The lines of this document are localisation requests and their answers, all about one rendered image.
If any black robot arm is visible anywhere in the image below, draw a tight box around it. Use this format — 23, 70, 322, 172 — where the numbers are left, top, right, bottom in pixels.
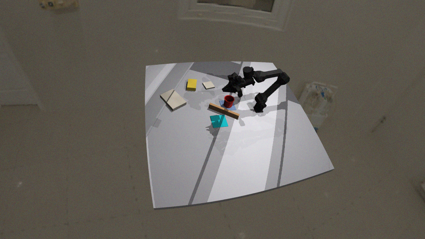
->
231, 66, 290, 113

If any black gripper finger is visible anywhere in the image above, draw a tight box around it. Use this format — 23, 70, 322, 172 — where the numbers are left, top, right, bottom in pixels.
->
222, 80, 232, 90
223, 84, 236, 93

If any yellow rectangular block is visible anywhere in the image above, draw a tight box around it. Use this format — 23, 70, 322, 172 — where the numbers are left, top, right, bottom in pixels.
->
187, 79, 197, 91

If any brown wooden beam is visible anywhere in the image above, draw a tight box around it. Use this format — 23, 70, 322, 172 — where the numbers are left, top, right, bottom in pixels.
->
209, 103, 239, 119

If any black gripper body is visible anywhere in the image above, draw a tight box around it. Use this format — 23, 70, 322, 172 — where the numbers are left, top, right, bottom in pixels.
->
228, 75, 247, 97

